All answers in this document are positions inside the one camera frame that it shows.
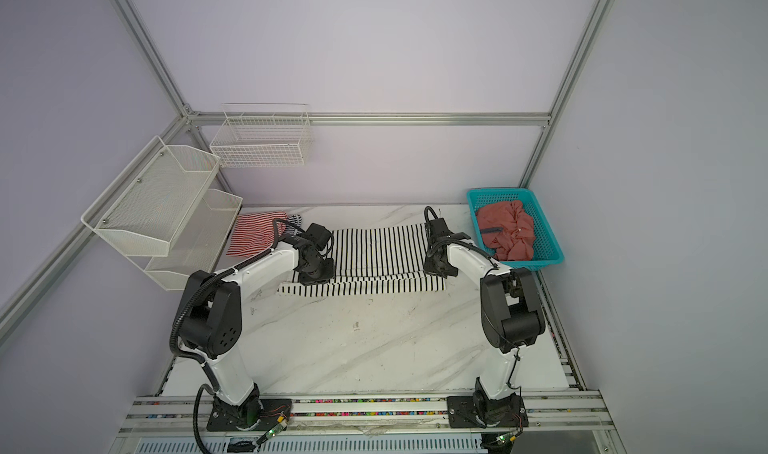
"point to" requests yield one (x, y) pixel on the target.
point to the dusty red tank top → (507, 230)
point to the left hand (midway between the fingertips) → (326, 280)
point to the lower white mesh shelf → (198, 244)
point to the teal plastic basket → (547, 249)
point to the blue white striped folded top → (293, 222)
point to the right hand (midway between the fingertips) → (435, 267)
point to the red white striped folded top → (253, 233)
